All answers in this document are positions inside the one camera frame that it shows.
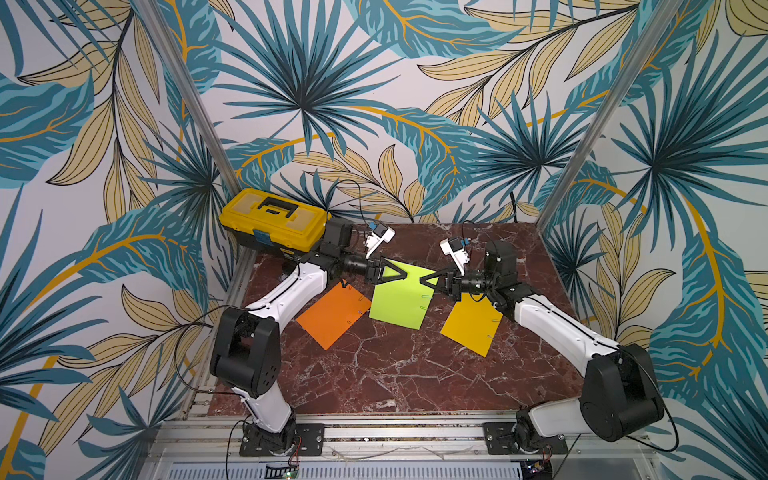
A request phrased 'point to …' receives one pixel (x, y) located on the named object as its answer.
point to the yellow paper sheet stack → (473, 323)
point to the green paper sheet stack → (403, 301)
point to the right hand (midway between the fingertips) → (422, 280)
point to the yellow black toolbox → (273, 221)
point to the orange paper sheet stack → (333, 315)
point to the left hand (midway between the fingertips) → (403, 277)
